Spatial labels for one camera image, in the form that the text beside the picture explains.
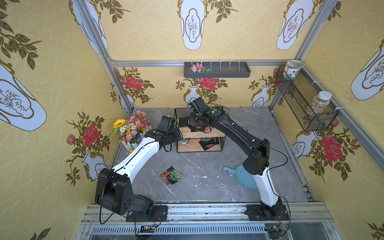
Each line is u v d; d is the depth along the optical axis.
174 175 0.86
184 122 0.92
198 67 0.88
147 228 0.73
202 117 0.62
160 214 0.73
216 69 0.92
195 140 1.00
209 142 0.97
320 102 0.65
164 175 0.86
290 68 0.85
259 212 0.73
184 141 0.98
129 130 0.87
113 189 0.42
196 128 0.88
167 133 0.63
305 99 0.86
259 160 0.54
